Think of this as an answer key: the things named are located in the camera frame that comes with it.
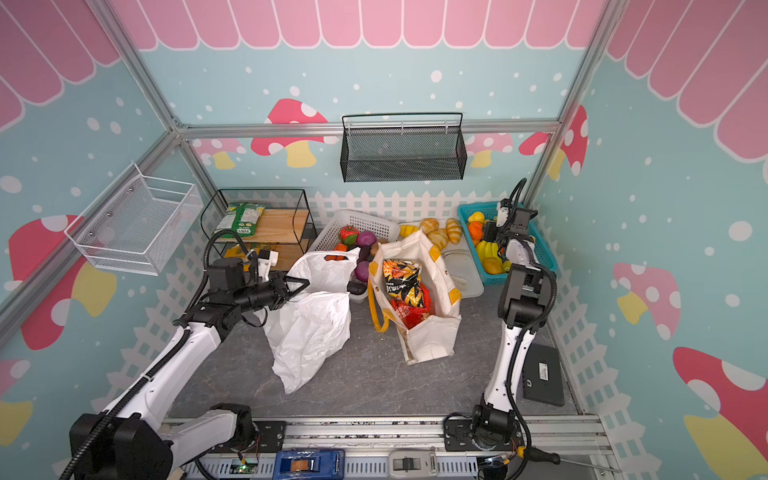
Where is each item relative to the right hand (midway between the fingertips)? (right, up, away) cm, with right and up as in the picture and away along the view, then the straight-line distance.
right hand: (491, 224), depth 107 cm
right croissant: (-11, -1, +9) cm, 15 cm away
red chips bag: (-30, -29, -19) cm, 46 cm away
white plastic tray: (-10, -16, +1) cm, 19 cm away
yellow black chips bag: (-32, -19, -21) cm, 43 cm away
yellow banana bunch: (-2, -9, +2) cm, 9 cm away
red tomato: (-52, -3, +2) cm, 52 cm away
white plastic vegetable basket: (-59, -2, +1) cm, 59 cm away
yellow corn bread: (-30, -1, +9) cm, 31 cm away
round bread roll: (-21, +1, +10) cm, 23 cm away
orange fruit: (-6, -2, +1) cm, 6 cm away
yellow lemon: (-4, +3, +6) cm, 8 cm away
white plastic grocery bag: (-57, -31, -29) cm, 71 cm away
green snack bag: (-85, +1, -10) cm, 86 cm away
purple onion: (-45, -5, +2) cm, 46 cm away
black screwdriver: (+2, -59, -37) cm, 70 cm away
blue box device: (-54, -59, -40) cm, 89 cm away
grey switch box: (-31, -59, -39) cm, 77 cm away
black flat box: (+6, -45, -25) cm, 52 cm away
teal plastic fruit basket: (+14, -10, -10) cm, 20 cm away
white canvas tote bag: (-24, -33, -28) cm, 49 cm away
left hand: (-57, -20, -30) cm, 67 cm away
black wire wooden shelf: (-79, +1, -2) cm, 79 cm away
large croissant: (-18, -4, +4) cm, 19 cm away
